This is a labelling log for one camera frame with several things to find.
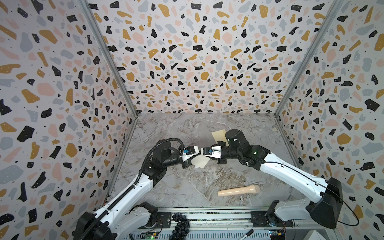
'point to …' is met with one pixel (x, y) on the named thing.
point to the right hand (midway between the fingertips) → (204, 148)
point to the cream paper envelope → (200, 161)
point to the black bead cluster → (182, 228)
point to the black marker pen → (250, 232)
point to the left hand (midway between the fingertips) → (200, 149)
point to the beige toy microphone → (245, 189)
